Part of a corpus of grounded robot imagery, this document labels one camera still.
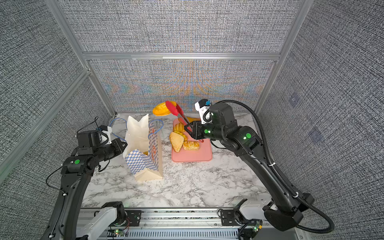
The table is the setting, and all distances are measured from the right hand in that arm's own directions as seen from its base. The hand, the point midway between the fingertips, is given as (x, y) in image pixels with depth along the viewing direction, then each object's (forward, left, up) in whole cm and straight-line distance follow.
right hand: (187, 125), depth 62 cm
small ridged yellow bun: (+27, +8, -33) cm, 43 cm away
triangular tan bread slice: (+17, +9, -34) cm, 39 cm away
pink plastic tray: (+9, -8, -38) cm, 39 cm away
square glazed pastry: (+13, -1, -34) cm, 36 cm away
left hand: (0, +30, -13) cm, 32 cm away
